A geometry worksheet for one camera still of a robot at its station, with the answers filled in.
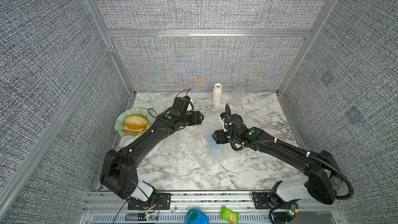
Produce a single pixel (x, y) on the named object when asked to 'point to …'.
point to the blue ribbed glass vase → (213, 145)
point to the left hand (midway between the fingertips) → (202, 116)
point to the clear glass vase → (238, 95)
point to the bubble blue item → (223, 151)
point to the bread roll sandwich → (135, 123)
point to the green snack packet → (226, 214)
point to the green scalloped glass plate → (143, 112)
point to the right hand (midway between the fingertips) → (217, 131)
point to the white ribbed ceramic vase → (217, 96)
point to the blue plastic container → (196, 216)
